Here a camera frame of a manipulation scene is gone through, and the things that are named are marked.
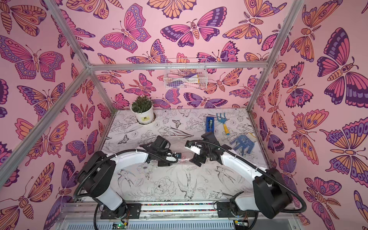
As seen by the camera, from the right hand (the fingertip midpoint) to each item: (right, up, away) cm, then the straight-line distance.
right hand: (195, 150), depth 86 cm
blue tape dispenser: (+12, +15, +17) cm, 26 cm away
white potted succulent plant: (-35, +26, +14) cm, 46 cm away
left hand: (-15, -5, +6) cm, 17 cm away
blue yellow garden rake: (+24, +18, +28) cm, 41 cm away
